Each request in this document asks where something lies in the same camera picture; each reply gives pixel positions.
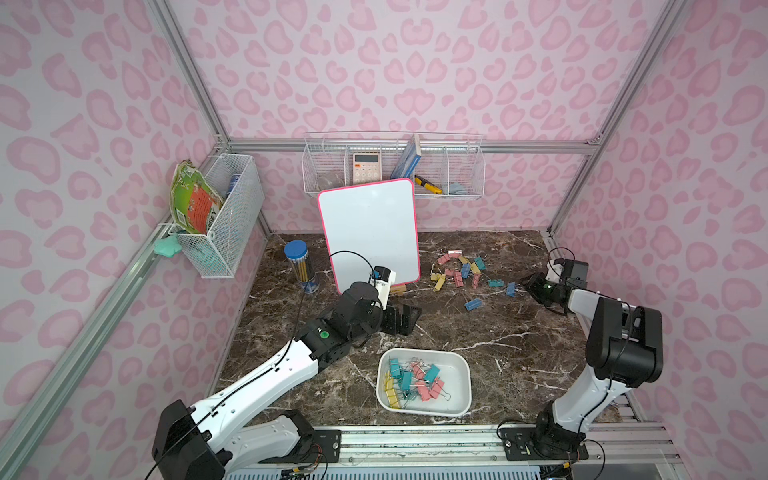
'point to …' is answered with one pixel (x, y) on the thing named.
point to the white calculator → (365, 168)
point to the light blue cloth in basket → (457, 189)
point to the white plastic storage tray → (424, 382)
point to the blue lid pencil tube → (297, 253)
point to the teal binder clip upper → (480, 263)
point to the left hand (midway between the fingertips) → (406, 302)
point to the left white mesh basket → (218, 252)
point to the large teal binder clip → (431, 373)
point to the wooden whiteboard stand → (398, 289)
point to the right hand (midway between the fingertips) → (522, 277)
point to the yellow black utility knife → (428, 185)
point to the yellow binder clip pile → (439, 278)
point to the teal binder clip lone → (394, 368)
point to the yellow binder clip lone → (391, 395)
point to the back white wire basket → (440, 163)
